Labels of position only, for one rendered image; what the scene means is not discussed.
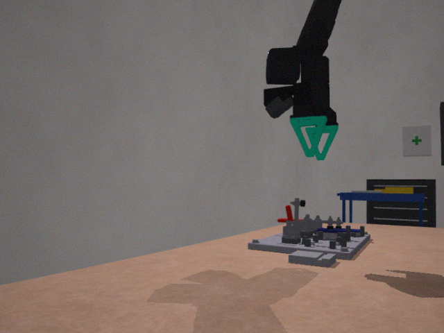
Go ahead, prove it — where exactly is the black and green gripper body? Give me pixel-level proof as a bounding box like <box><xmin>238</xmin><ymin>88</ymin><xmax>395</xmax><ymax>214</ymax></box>
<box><xmin>290</xmin><ymin>80</ymin><xmax>339</xmax><ymax>126</ymax></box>

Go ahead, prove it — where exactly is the toggle clamp with red handle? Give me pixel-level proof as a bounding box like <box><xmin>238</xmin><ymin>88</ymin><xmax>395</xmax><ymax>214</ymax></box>
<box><xmin>312</xmin><ymin>216</ymin><xmax>343</xmax><ymax>230</ymax></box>
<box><xmin>277</xmin><ymin>214</ymin><xmax>335</xmax><ymax>238</ymax></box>

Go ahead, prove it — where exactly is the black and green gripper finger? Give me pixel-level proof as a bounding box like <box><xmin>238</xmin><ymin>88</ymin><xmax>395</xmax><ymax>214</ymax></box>
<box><xmin>305</xmin><ymin>125</ymin><xmax>339</xmax><ymax>160</ymax></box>
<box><xmin>290</xmin><ymin>116</ymin><xmax>327</xmax><ymax>157</ymax></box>

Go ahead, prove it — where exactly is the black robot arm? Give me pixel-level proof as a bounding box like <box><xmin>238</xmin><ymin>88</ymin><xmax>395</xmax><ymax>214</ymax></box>
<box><xmin>264</xmin><ymin>0</ymin><xmax>342</xmax><ymax>119</ymax></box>

